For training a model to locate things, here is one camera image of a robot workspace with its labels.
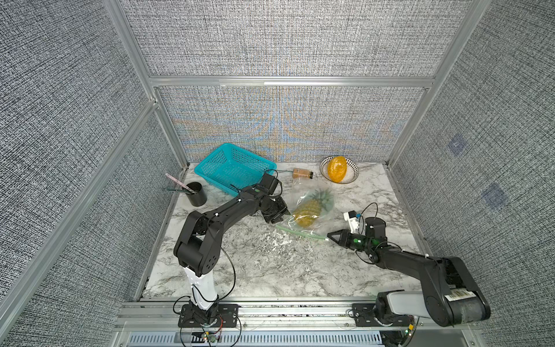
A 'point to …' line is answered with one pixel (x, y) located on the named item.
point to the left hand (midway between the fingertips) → (293, 213)
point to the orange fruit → (337, 168)
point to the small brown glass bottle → (300, 173)
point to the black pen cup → (199, 199)
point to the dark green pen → (178, 190)
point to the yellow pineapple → (307, 213)
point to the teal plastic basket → (232, 168)
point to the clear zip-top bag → (302, 191)
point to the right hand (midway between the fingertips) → (328, 230)
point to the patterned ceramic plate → (352, 173)
